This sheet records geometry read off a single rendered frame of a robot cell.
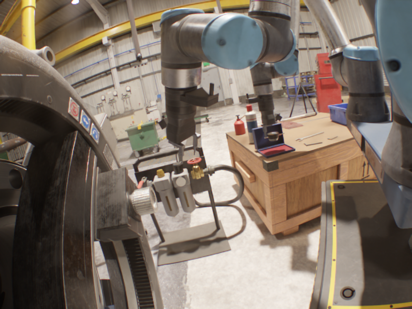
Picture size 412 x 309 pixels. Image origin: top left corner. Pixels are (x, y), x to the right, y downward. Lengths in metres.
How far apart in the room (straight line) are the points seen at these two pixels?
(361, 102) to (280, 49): 0.44
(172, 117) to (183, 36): 0.19
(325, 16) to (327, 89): 2.99
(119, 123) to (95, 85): 6.31
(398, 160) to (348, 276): 0.36
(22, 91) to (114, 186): 0.19
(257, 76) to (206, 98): 0.54
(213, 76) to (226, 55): 10.52
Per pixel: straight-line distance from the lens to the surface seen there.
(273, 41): 0.39
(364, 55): 0.78
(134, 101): 6.78
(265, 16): 0.41
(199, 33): 0.32
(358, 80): 0.78
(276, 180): 0.96
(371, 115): 0.77
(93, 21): 13.49
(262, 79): 0.91
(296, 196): 1.09
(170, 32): 0.40
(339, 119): 1.52
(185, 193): 1.02
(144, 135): 3.53
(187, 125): 0.49
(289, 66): 0.77
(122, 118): 6.35
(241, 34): 0.31
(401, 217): 0.36
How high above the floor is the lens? 0.81
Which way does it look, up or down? 17 degrees down
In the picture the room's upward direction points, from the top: 12 degrees counter-clockwise
